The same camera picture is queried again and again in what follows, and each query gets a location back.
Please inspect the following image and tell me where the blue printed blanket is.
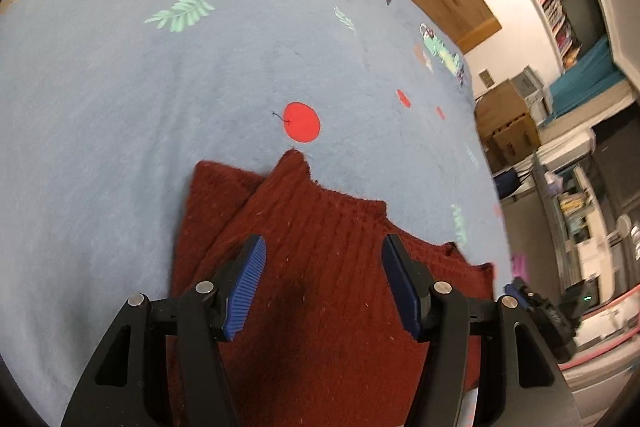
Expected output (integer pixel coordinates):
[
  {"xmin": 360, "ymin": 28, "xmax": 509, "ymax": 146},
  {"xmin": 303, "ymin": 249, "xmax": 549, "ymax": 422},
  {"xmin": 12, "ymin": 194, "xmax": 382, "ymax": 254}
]
[{"xmin": 0, "ymin": 0, "xmax": 511, "ymax": 427}]

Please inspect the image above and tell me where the grey storage box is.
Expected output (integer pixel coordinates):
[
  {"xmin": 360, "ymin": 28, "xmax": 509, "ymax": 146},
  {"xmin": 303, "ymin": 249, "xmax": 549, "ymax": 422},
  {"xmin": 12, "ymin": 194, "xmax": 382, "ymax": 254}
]
[{"xmin": 510, "ymin": 66, "xmax": 546, "ymax": 100}]

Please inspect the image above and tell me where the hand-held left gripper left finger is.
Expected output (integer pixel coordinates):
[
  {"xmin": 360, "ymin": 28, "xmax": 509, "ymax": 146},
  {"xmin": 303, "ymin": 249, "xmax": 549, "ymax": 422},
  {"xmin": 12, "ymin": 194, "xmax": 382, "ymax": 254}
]
[{"xmin": 61, "ymin": 234, "xmax": 267, "ymax": 427}]

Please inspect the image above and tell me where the red cable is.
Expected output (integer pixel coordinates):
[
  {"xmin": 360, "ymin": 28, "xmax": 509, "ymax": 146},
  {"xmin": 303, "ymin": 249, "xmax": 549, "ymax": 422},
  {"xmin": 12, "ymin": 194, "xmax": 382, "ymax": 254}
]
[{"xmin": 557, "ymin": 327, "xmax": 640, "ymax": 370}]

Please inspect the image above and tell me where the teal curtain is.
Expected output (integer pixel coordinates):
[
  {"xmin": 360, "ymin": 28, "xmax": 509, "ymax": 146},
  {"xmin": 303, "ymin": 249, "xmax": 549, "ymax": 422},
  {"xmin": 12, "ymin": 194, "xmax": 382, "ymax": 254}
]
[{"xmin": 542, "ymin": 38, "xmax": 628, "ymax": 125}]

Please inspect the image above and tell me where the glass desk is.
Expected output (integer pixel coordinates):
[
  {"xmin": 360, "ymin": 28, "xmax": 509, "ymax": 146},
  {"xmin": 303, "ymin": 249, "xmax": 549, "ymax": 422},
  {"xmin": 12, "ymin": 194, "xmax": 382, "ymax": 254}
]
[{"xmin": 530, "ymin": 152, "xmax": 640, "ymax": 293}]

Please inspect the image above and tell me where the dark blue bag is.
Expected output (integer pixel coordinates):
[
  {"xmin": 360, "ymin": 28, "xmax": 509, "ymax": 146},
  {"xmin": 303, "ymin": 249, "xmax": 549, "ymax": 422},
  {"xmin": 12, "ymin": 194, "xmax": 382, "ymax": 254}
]
[{"xmin": 492, "ymin": 169, "xmax": 518, "ymax": 200}]

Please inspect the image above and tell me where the dark red knit sweater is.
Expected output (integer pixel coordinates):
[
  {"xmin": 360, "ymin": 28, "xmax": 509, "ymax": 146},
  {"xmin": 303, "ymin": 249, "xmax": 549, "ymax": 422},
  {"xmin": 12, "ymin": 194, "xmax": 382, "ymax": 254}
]
[{"xmin": 167, "ymin": 148, "xmax": 496, "ymax": 427}]

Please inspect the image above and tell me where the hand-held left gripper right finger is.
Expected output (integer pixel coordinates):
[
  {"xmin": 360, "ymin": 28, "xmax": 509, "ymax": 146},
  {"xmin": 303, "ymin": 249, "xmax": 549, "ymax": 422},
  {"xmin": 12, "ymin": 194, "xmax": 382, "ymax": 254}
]
[{"xmin": 381, "ymin": 234, "xmax": 583, "ymax": 427}]

